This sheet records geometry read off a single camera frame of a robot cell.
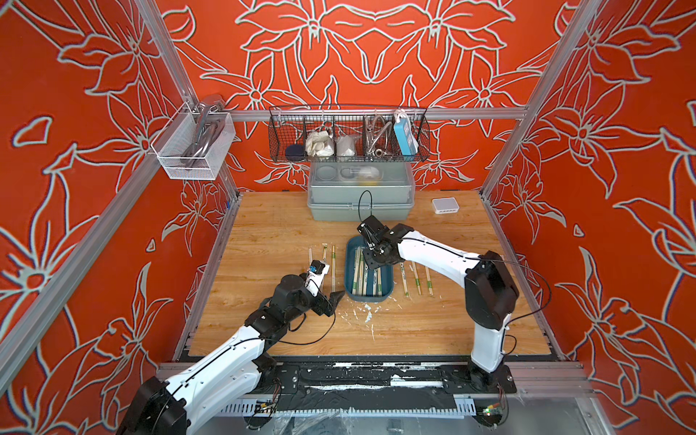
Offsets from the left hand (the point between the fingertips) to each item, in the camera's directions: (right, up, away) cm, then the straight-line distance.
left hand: (332, 282), depth 80 cm
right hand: (+12, +5, +9) cm, 16 cm away
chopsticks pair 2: (0, +1, +15) cm, 15 cm away
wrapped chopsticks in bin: (+9, -1, +13) cm, 16 cm away
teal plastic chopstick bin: (+18, 0, +12) cm, 22 cm away
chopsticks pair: (+24, -1, +13) cm, 27 cm away
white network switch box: (+47, +25, +34) cm, 63 cm away
